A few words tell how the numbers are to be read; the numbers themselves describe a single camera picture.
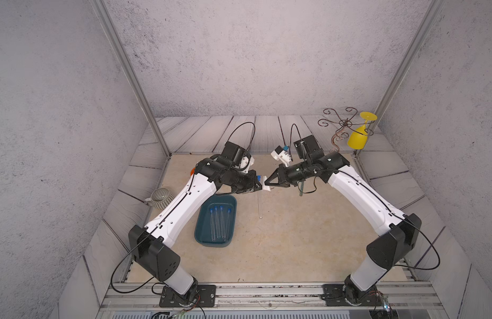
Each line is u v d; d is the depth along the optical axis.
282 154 0.70
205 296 0.73
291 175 0.65
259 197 1.01
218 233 0.89
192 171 0.53
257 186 0.73
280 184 0.65
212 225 0.91
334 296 0.73
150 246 0.40
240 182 0.63
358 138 0.97
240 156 0.60
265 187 0.71
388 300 0.72
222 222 0.92
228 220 0.91
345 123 0.91
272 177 0.70
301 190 1.04
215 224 0.91
